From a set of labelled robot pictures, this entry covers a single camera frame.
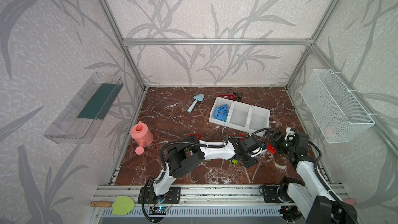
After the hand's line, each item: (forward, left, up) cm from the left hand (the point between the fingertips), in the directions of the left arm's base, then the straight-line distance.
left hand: (254, 155), depth 83 cm
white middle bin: (+27, +5, -3) cm, 28 cm away
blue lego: (+27, +16, -2) cm, 32 cm away
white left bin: (+36, +18, 0) cm, 41 cm away
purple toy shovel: (-21, -41, 0) cm, 45 cm away
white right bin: (+24, -7, -1) cm, 25 cm away
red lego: (-1, -5, +12) cm, 13 cm away
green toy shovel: (-23, +65, -3) cm, 69 cm away
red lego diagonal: (+14, +6, -4) cm, 16 cm away
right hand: (+12, -9, +6) cm, 16 cm away
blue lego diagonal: (+28, +20, -1) cm, 35 cm away
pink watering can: (+8, +61, +7) cm, 62 cm away
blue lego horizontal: (+32, +15, +1) cm, 35 cm away
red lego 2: (+13, +32, -4) cm, 35 cm away
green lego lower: (-3, +11, -1) cm, 11 cm away
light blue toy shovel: (+43, +32, -3) cm, 53 cm away
